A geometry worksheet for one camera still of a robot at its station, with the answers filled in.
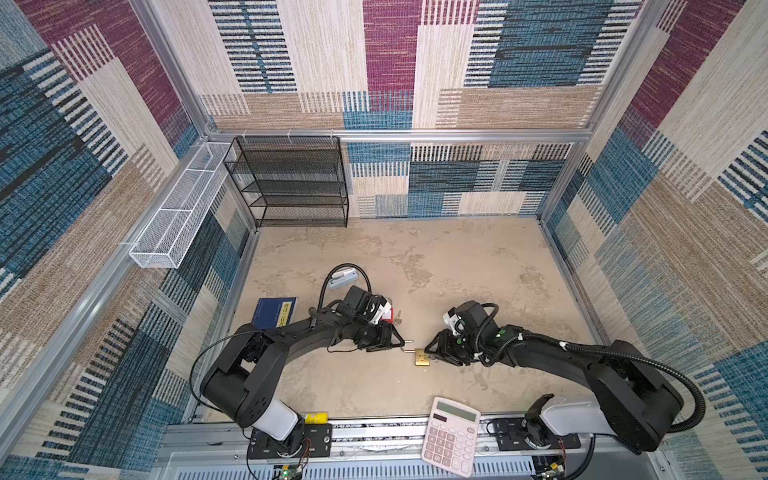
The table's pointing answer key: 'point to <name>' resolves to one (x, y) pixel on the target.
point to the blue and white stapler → (342, 278)
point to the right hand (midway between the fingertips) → (431, 357)
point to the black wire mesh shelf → (291, 181)
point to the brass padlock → (420, 357)
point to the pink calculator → (451, 436)
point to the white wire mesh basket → (170, 235)
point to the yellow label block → (316, 418)
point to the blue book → (274, 312)
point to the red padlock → (388, 316)
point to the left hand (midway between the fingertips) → (399, 342)
